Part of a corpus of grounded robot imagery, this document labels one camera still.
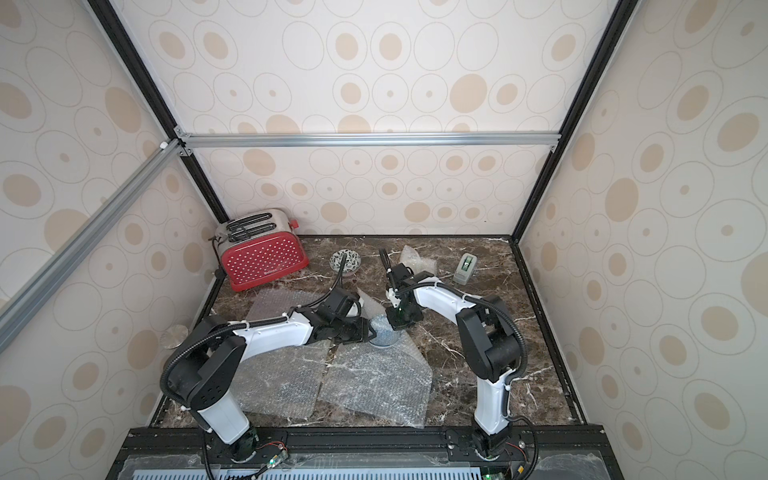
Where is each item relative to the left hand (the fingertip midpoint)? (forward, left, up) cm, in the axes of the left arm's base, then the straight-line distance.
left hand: (381, 335), depth 87 cm
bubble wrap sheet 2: (+28, -10, +2) cm, 30 cm away
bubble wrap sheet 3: (-12, -2, -5) cm, 13 cm away
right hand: (+6, -8, -4) cm, 11 cm away
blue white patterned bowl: (+2, -1, -4) cm, 5 cm away
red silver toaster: (+25, +40, +11) cm, 48 cm away
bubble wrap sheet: (-12, +27, -5) cm, 30 cm away
